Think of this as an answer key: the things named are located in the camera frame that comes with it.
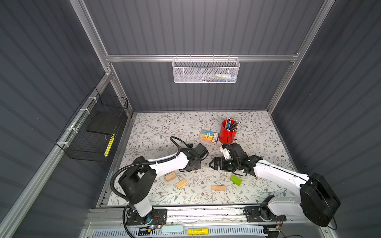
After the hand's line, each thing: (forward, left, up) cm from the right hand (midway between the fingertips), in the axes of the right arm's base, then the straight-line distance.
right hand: (216, 166), depth 83 cm
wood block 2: (-7, +20, -6) cm, 22 cm away
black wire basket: (+6, +63, +23) cm, 67 cm away
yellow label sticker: (-30, +11, -4) cm, 32 cm away
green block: (-6, -11, -6) cm, 14 cm away
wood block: (-4, +26, -4) cm, 27 cm away
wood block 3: (-10, -1, -6) cm, 12 cm away
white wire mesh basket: (+79, +6, +14) cm, 81 cm away
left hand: (+2, +12, -3) cm, 12 cm away
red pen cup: (+20, -9, +7) cm, 22 cm away
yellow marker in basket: (+1, +52, +22) cm, 57 cm away
